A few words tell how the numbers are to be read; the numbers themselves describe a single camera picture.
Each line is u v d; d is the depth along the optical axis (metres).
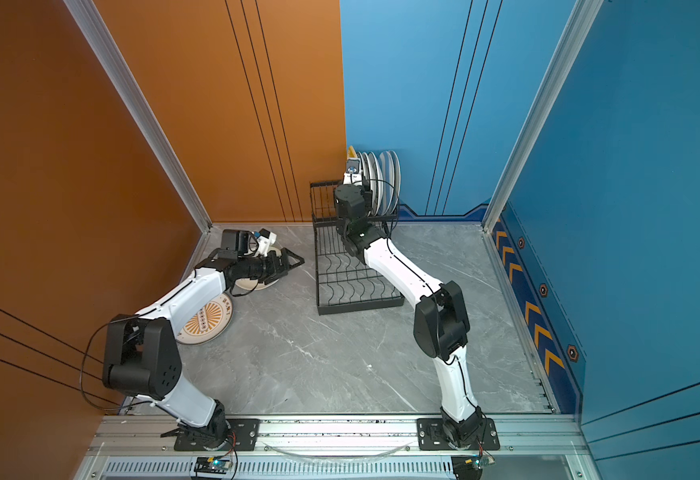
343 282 1.00
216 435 0.66
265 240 0.83
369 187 0.70
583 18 0.70
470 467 0.70
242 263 0.76
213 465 0.71
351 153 0.87
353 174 0.67
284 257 0.79
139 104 0.85
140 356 0.45
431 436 0.72
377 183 0.72
